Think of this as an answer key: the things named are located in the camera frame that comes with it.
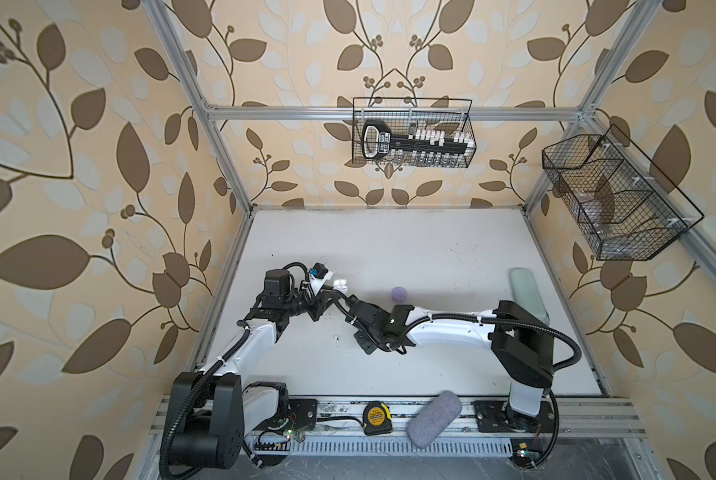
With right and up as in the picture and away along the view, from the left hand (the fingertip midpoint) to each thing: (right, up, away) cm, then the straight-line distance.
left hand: (337, 290), depth 83 cm
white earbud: (0, -15, +3) cm, 15 cm away
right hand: (+8, -13, +1) cm, 15 cm away
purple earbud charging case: (+19, -3, +13) cm, 23 cm away
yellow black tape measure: (+11, -29, -12) cm, 33 cm away
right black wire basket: (+73, +22, -10) cm, 77 cm away
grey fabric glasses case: (+25, -29, -13) cm, 40 cm away
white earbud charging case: (+1, +1, 0) cm, 2 cm away
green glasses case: (+60, -3, +10) cm, 61 cm away
